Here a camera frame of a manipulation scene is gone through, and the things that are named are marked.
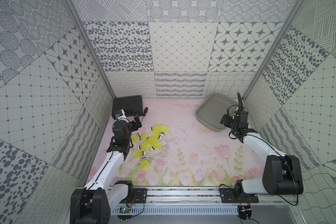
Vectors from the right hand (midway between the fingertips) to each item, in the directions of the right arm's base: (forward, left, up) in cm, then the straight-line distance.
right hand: (230, 120), depth 91 cm
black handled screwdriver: (+17, +61, -10) cm, 64 cm away
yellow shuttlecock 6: (-20, +60, -9) cm, 64 cm away
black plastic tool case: (+22, +73, -10) cm, 77 cm away
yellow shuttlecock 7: (-25, +55, -13) cm, 62 cm away
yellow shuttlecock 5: (-14, +55, -10) cm, 58 cm away
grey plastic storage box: (+18, +8, -12) cm, 23 cm away
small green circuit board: (-48, +63, -14) cm, 81 cm away
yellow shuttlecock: (-1, +48, -9) cm, 49 cm away
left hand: (-5, +60, +11) cm, 62 cm away
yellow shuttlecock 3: (-10, +64, -9) cm, 65 cm away
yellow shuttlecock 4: (-13, +49, -9) cm, 51 cm away
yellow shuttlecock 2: (-6, +51, -10) cm, 52 cm away
